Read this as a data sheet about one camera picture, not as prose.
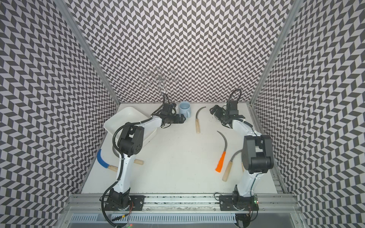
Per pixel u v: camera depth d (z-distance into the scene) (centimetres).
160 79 102
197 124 105
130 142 60
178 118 96
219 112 84
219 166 86
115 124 99
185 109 108
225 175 81
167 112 87
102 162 88
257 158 49
